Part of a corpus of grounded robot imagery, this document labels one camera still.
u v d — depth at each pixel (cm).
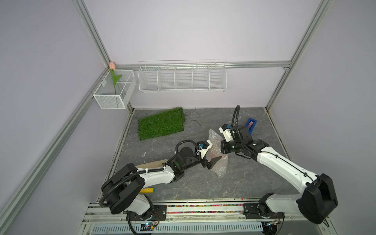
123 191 43
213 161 68
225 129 73
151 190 80
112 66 89
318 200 40
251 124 102
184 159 62
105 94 82
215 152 72
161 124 108
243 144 60
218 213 75
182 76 97
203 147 65
